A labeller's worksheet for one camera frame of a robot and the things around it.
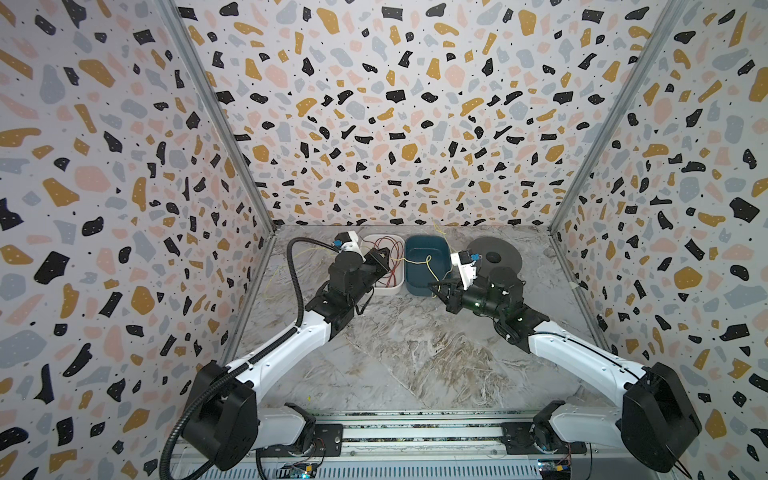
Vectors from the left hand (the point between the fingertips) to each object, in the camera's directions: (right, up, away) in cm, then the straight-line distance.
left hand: (391, 243), depth 76 cm
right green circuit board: (+39, -55, -4) cm, 67 cm away
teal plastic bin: (+9, -4, -1) cm, 10 cm away
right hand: (+9, -10, -2) cm, 13 cm away
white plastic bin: (-5, -15, +28) cm, 32 cm away
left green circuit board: (-22, -54, -5) cm, 59 cm away
